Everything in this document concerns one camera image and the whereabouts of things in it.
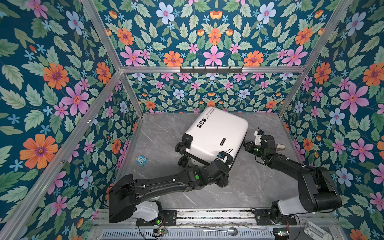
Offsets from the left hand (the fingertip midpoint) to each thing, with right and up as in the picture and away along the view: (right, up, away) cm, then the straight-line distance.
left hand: (231, 175), depth 71 cm
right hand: (+12, +14, +20) cm, 28 cm away
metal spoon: (0, -25, -4) cm, 25 cm away
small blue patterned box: (-53, +3, +22) cm, 57 cm away
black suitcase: (-7, +22, +14) cm, 27 cm away
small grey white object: (+38, +10, +27) cm, 48 cm away
